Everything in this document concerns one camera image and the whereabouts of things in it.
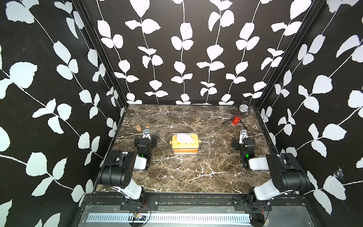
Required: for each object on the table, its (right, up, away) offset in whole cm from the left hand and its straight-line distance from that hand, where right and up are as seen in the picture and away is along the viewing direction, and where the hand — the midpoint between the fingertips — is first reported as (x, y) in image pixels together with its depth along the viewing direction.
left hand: (145, 133), depth 93 cm
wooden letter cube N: (-1, +4, +11) cm, 11 cm away
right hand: (+65, -1, +1) cm, 65 cm away
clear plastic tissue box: (+27, -6, -5) cm, 28 cm away
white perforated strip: (+20, -41, -23) cm, 51 cm away
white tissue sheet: (+26, -2, -7) cm, 27 cm away
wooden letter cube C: (-8, +3, +10) cm, 13 cm away
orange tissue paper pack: (+27, -11, -5) cm, 30 cm away
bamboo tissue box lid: (+34, -7, -5) cm, 35 cm away
